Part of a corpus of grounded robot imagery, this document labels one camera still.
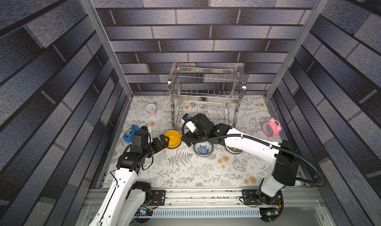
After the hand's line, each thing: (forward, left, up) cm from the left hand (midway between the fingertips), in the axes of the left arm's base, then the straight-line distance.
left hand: (164, 140), depth 77 cm
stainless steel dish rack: (+44, -30, -2) cm, 53 cm away
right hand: (+5, -12, +1) cm, 13 cm away
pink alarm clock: (+13, -65, -7) cm, 66 cm away
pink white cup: (+30, +15, -10) cm, 35 cm away
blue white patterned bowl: (+1, -22, -13) cm, 25 cm away
